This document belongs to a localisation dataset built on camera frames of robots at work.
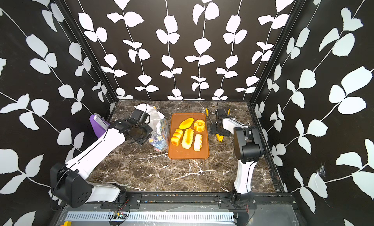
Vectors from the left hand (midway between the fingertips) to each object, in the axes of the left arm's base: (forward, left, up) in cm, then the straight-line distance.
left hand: (154, 132), depth 82 cm
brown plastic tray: (-5, -13, -17) cm, 22 cm away
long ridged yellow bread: (+3, -19, -13) cm, 23 cm away
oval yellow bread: (+15, -19, -13) cm, 27 cm away
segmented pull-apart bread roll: (+3, -12, -10) cm, 16 cm away
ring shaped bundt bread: (+13, -28, -14) cm, 34 cm away
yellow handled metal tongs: (+26, -35, -15) cm, 46 cm away
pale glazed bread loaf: (-3, -25, -12) cm, 28 cm away
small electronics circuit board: (-37, +17, -17) cm, 44 cm away
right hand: (+10, -40, -16) cm, 44 cm away
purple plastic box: (+9, +36, -4) cm, 37 cm away
